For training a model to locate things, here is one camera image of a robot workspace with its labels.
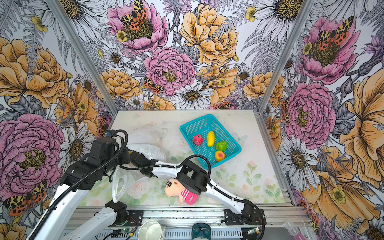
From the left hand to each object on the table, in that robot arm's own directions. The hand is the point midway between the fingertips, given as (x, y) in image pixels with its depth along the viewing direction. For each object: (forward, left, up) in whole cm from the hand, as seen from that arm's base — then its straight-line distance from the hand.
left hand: (126, 156), depth 70 cm
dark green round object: (-27, -34, -14) cm, 46 cm away
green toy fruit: (+15, -48, -17) cm, 54 cm away
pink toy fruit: (+21, -34, -18) cm, 43 cm away
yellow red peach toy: (+9, -46, -17) cm, 50 cm away
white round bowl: (-26, -11, -22) cm, 36 cm away
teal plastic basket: (+26, -40, -21) cm, 52 cm away
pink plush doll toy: (-10, -21, -15) cm, 28 cm away
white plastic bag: (+12, -6, -6) cm, 14 cm away
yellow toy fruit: (+22, -42, -18) cm, 51 cm away
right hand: (+14, +2, -21) cm, 25 cm away
